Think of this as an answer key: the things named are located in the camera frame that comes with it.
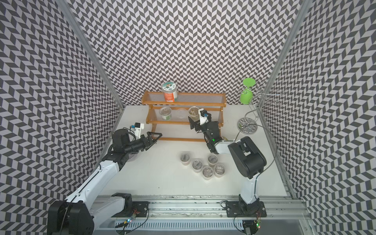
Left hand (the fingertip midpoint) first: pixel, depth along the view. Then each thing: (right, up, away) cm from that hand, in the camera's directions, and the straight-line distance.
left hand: (159, 139), depth 78 cm
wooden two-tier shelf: (+3, +9, +13) cm, 17 cm away
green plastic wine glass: (+52, +26, +14) cm, 60 cm away
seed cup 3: (+30, -13, +7) cm, 33 cm away
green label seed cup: (+1, +15, +11) cm, 18 cm away
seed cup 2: (+21, -16, +5) cm, 26 cm away
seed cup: (+19, +15, +11) cm, 26 cm away
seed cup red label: (+14, -13, +6) cm, 20 cm away
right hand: (+20, +13, +12) cm, 27 cm away
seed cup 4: (+26, -19, +1) cm, 32 cm away
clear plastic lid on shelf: (+11, +15, +14) cm, 23 cm away
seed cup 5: (+33, -18, +4) cm, 38 cm away
